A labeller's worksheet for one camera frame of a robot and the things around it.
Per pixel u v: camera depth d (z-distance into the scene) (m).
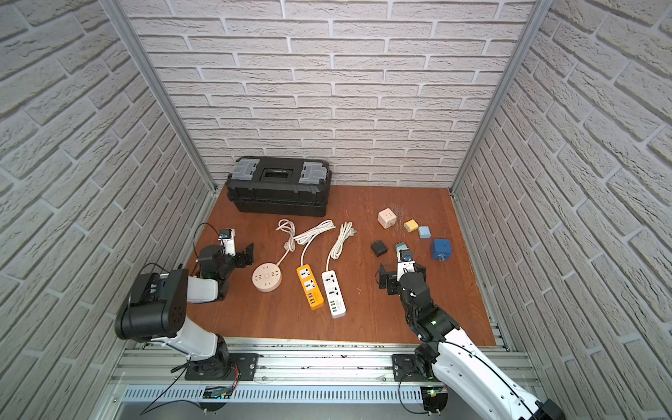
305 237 0.98
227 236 0.82
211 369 0.68
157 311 0.45
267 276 0.90
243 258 0.85
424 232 1.03
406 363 0.75
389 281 0.71
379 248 1.00
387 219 1.03
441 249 0.95
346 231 1.00
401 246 0.98
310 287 0.87
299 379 0.73
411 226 1.04
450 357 0.53
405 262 0.68
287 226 1.01
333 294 0.85
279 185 0.98
